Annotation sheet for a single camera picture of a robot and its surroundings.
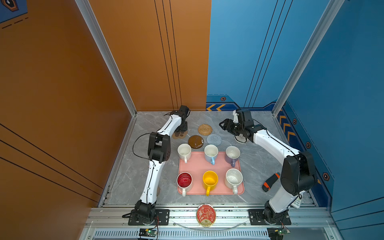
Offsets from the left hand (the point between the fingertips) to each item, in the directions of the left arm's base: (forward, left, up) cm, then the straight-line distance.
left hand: (181, 127), depth 108 cm
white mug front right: (-37, -33, 0) cm, 49 cm away
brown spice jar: (-48, +6, +11) cm, 49 cm away
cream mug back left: (-22, -4, +4) cm, 22 cm away
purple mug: (-21, -35, 0) cm, 41 cm away
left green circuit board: (-62, +11, -3) cm, 63 cm away
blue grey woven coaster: (-10, -24, 0) cm, 25 cm away
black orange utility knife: (-40, -51, 0) cm, 65 cm away
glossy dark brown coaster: (-11, -11, -1) cm, 16 cm away
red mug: (-40, -5, +2) cm, 41 cm away
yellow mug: (-38, -20, -1) cm, 43 cm away
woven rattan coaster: (-1, -17, -1) cm, 17 cm away
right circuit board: (-62, -51, -3) cm, 80 cm away
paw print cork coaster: (-6, +1, -1) cm, 6 cm away
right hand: (-11, -27, +16) cm, 33 cm away
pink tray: (-28, -12, -3) cm, 31 cm away
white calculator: (-49, -64, -1) cm, 81 cm away
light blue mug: (-22, -21, +1) cm, 30 cm away
